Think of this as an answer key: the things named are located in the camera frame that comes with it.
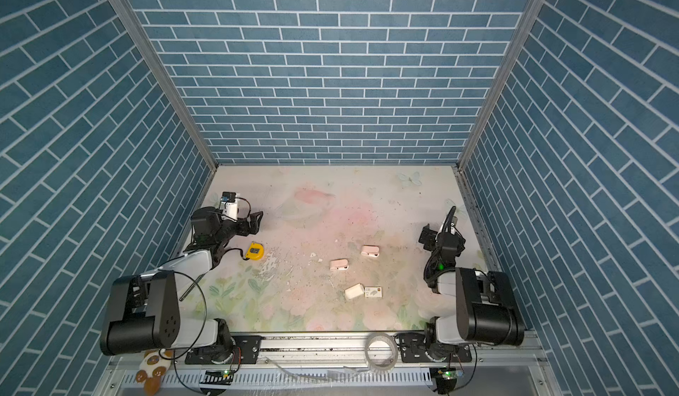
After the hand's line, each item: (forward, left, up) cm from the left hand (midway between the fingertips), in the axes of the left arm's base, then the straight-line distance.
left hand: (249, 210), depth 90 cm
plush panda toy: (-44, +17, -9) cm, 48 cm away
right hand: (-5, -67, -3) cm, 67 cm away
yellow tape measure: (-11, -2, -10) cm, 15 cm away
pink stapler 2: (-11, -42, -9) cm, 44 cm away
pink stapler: (-16, -31, -9) cm, 36 cm away
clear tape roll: (-45, -43, -9) cm, 63 cm away
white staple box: (-25, -36, -11) cm, 45 cm away
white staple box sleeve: (-25, -42, -10) cm, 50 cm away
